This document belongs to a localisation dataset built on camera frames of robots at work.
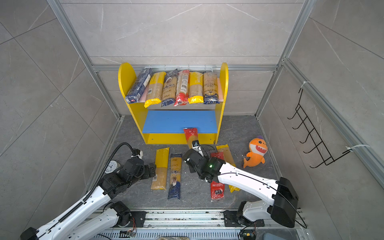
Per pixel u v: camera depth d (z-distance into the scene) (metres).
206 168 0.54
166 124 0.96
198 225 0.73
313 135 0.68
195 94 0.69
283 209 0.38
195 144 0.66
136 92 0.69
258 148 0.91
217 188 0.81
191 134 0.84
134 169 0.58
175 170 0.88
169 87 0.73
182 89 0.70
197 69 0.90
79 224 0.46
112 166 0.88
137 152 0.68
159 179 0.84
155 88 0.73
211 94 0.70
